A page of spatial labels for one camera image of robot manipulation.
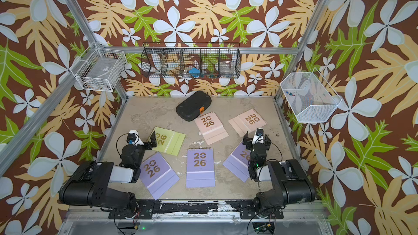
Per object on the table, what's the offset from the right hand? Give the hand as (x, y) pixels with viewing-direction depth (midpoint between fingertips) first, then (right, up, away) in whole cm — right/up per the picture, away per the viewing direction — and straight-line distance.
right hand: (256, 132), depth 90 cm
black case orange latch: (-37, +16, +18) cm, 44 cm away
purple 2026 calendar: (-54, -22, -5) cm, 59 cm away
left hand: (-61, +1, -1) cm, 61 cm away
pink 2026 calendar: (-25, +2, +12) cm, 28 cm away
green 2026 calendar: (-51, -6, +6) cm, 52 cm away
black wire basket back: (-37, +43, +8) cm, 58 cm away
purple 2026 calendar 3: (-10, -16, -1) cm, 19 cm away
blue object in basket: (-35, +35, +3) cm, 49 cm away
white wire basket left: (-85, +35, -4) cm, 92 cm away
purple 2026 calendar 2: (-31, -19, -3) cm, 36 cm away
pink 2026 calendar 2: (0, +6, +15) cm, 16 cm away
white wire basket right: (+27, +19, -7) cm, 33 cm away
